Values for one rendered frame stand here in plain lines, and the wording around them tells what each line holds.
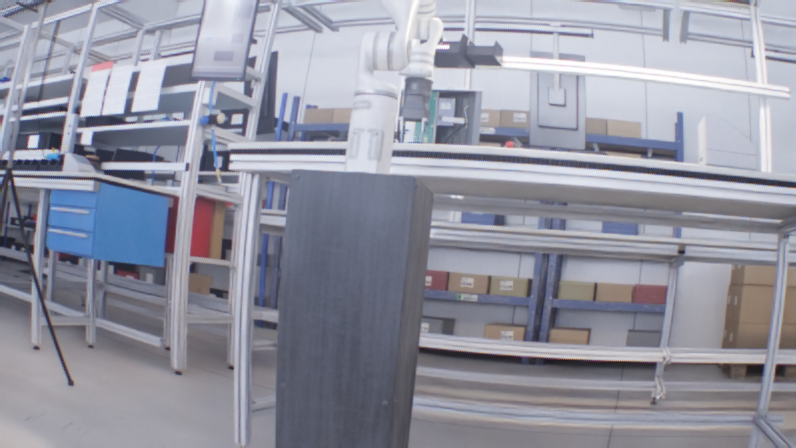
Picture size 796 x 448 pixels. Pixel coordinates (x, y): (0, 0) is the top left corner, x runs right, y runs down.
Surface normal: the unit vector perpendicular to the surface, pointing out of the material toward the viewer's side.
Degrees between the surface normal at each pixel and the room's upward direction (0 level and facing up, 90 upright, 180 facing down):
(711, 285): 90
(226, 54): 101
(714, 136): 90
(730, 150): 90
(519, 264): 90
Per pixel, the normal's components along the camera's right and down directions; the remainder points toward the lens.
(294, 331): -0.16, -0.09
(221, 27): 0.08, 0.12
